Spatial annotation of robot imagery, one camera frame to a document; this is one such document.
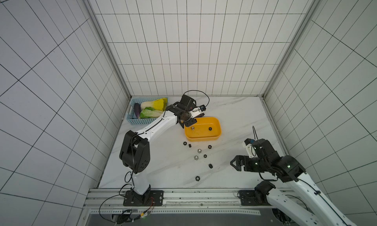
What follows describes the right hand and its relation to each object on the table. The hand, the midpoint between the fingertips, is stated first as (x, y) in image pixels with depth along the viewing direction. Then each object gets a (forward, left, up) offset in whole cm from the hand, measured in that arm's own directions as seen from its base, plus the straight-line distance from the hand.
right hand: (233, 163), depth 72 cm
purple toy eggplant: (+39, +64, -8) cm, 75 cm away
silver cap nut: (+27, +22, -12) cm, 37 cm away
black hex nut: (+28, +10, -13) cm, 32 cm away
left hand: (+26, +24, +1) cm, 35 cm away
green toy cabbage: (+33, +53, -4) cm, 63 cm away
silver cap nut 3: (+7, +19, -12) cm, 23 cm away
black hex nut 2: (+15, +26, -12) cm, 33 cm away
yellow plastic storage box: (+28, +12, -13) cm, 33 cm away
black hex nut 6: (+2, +10, -12) cm, 16 cm away
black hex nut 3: (+14, +23, -13) cm, 30 cm away
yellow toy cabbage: (+40, +46, -2) cm, 61 cm away
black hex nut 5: (+8, +13, -13) cm, 20 cm away
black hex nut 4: (+14, +10, -12) cm, 21 cm away
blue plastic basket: (+33, +68, -12) cm, 76 cm away
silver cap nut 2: (+11, +17, -13) cm, 24 cm away
